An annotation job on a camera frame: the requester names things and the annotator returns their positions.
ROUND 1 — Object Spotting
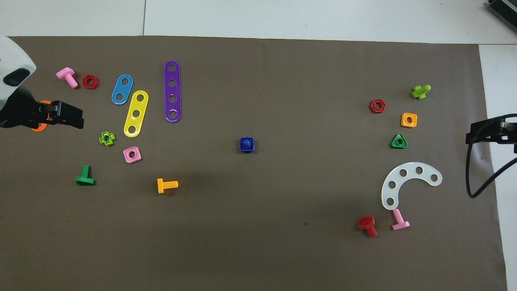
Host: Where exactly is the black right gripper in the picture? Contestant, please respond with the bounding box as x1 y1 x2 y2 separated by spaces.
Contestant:
465 114 517 153

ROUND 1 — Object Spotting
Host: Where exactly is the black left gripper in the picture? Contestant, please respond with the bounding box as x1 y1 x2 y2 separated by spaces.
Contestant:
0 86 84 130

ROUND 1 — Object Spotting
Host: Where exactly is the orange heart-shaped holed plate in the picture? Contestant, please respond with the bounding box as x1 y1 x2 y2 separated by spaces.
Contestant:
32 100 53 133

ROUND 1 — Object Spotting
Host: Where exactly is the pink plastic toy bolt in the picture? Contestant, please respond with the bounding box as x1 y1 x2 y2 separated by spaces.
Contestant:
56 67 79 89
391 208 411 231

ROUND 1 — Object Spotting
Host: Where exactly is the blue two-hole plastic plate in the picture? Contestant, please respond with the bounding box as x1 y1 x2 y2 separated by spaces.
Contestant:
111 74 134 105

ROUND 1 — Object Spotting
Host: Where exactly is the dark green plastic toy bolt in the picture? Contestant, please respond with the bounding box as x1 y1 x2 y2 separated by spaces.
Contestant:
76 165 96 186

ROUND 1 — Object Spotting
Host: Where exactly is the yellow three-hole plastic plate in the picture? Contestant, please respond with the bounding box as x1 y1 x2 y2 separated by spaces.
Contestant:
123 90 149 138

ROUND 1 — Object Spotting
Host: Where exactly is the pink square plastic nut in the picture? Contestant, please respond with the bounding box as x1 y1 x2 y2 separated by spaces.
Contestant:
123 146 142 164

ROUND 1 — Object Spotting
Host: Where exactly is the light green plastic toy bolt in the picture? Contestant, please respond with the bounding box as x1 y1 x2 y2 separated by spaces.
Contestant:
411 84 432 100

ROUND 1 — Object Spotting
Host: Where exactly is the dark green triangular nut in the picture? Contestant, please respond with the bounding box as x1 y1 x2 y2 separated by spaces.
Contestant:
390 133 409 149

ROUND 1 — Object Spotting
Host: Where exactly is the white curved five-hole plate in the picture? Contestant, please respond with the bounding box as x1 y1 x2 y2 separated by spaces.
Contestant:
381 162 443 211

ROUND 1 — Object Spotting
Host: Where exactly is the purple four-hole plastic plate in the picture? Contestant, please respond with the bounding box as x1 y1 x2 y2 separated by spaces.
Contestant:
164 61 182 123

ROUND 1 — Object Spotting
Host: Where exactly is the orange plastic toy bolt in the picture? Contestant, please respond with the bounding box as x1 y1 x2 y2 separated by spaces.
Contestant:
157 178 179 194

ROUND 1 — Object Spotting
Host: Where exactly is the red plastic toy bolt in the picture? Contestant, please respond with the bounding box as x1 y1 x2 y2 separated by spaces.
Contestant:
358 216 378 238

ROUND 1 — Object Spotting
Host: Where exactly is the brown paper table mat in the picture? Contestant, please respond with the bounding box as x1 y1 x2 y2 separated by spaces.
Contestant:
0 36 509 291

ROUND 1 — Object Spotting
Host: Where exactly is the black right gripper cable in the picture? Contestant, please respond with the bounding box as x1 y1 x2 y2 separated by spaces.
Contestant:
466 115 517 198

